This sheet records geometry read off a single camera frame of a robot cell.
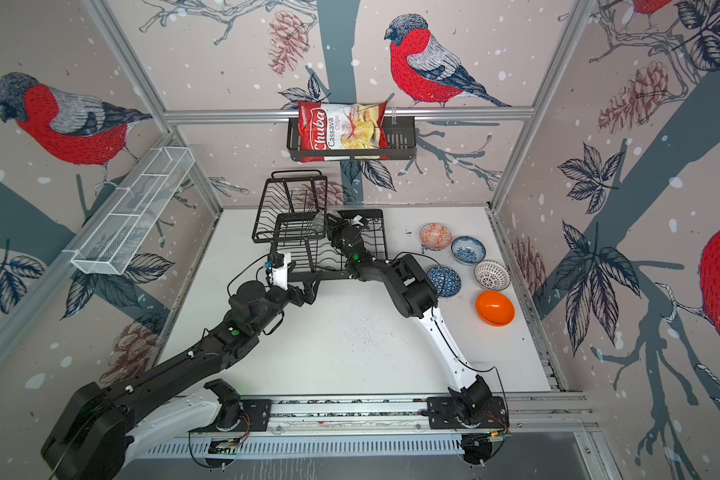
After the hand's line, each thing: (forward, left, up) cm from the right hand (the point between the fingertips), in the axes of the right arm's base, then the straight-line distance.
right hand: (318, 221), depth 101 cm
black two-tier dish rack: (+7, +12, -5) cm, 15 cm away
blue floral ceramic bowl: (-1, -54, -13) cm, 55 cm away
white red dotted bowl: (-13, -59, -12) cm, 62 cm away
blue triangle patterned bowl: (-15, -43, -12) cm, 48 cm away
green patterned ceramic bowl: (+2, +1, -3) cm, 4 cm away
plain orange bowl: (-25, -58, -12) cm, 64 cm away
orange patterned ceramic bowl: (+4, -42, -12) cm, 44 cm away
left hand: (-26, -3, +10) cm, 28 cm away
